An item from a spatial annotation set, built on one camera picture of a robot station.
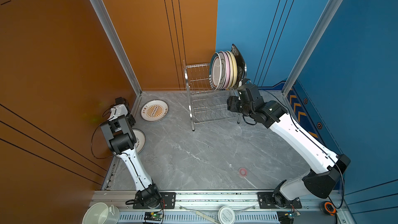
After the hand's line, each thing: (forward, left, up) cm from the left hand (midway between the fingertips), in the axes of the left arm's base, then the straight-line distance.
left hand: (125, 125), depth 99 cm
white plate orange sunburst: (+13, -16, -1) cm, 21 cm away
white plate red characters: (-10, -12, -2) cm, 16 cm away
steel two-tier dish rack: (+17, -52, +1) cm, 55 cm away
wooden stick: (-48, -53, -1) cm, 72 cm away
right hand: (-5, -63, +29) cm, 70 cm away
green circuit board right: (-47, -90, -1) cm, 101 cm away
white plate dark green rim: (+16, -57, +32) cm, 67 cm away
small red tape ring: (-28, -72, -1) cm, 78 cm away
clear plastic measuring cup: (-47, -9, +7) cm, 49 cm away
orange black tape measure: (-44, -107, +3) cm, 116 cm away
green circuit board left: (-47, -28, -3) cm, 55 cm away
